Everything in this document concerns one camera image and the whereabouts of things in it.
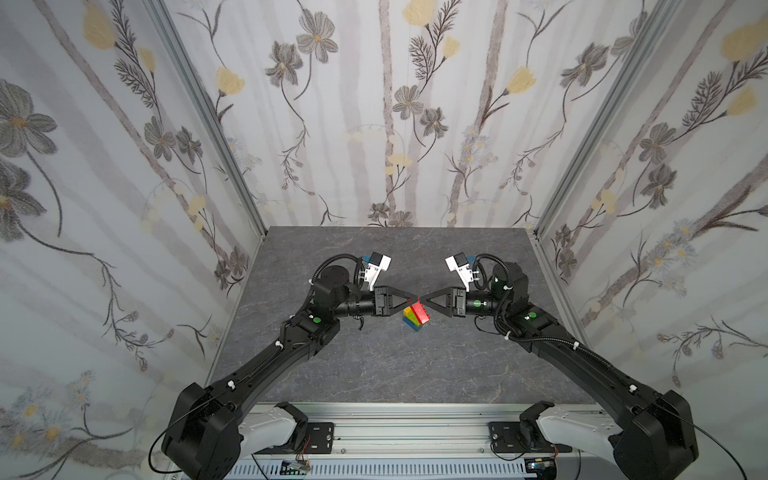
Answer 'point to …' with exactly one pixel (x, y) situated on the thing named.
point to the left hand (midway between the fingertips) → (414, 302)
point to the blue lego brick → (412, 325)
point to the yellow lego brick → (406, 310)
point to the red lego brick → (420, 312)
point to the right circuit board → (543, 467)
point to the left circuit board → (292, 467)
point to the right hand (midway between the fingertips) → (433, 300)
